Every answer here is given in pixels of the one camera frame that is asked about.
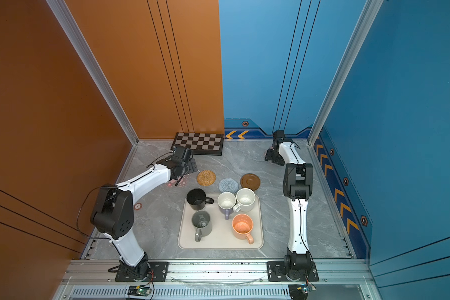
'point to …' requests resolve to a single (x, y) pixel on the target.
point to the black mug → (196, 198)
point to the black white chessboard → (200, 143)
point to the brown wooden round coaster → (250, 181)
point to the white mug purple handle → (226, 201)
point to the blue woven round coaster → (228, 185)
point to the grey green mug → (201, 221)
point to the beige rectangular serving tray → (222, 237)
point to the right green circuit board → (305, 288)
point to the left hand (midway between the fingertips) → (187, 165)
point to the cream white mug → (245, 198)
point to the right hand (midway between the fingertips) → (271, 160)
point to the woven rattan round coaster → (206, 178)
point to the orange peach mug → (242, 225)
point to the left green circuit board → (139, 290)
